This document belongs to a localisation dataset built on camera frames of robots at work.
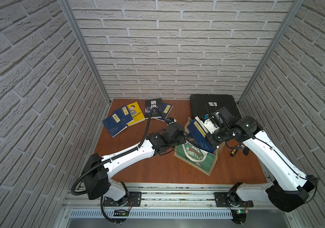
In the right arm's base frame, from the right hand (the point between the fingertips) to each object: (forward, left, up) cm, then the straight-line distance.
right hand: (210, 139), depth 70 cm
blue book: (+37, +52, -21) cm, 67 cm away
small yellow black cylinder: (+2, -21, -22) cm, 31 cm away
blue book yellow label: (+4, +5, +2) cm, 7 cm away
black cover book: (+49, +33, -22) cm, 63 cm away
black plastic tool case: (+42, -10, -18) cm, 47 cm away
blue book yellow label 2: (+42, +20, -23) cm, 52 cm away
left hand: (+6, +10, -4) cm, 12 cm away
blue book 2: (+29, +59, -22) cm, 70 cm away
